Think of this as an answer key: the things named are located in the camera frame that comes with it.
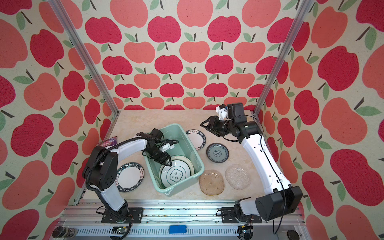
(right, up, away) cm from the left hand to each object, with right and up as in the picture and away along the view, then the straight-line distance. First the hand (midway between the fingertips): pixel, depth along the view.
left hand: (168, 165), depth 87 cm
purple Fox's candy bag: (-41, +12, +11) cm, 45 cm away
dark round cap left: (-42, -21, -25) cm, 53 cm away
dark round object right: (+56, -22, -26) cm, 65 cm away
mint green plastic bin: (+10, +11, -3) cm, 15 cm away
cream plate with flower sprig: (+10, +2, +3) cm, 10 cm away
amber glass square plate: (+25, -10, -2) cm, 27 cm away
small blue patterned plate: (+31, +5, +11) cm, 33 cm away
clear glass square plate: (+41, -7, +1) cm, 42 cm away
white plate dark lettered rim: (+18, +14, +19) cm, 30 cm away
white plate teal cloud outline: (+2, -6, -1) cm, 6 cm away
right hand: (+20, +22, -15) cm, 33 cm away
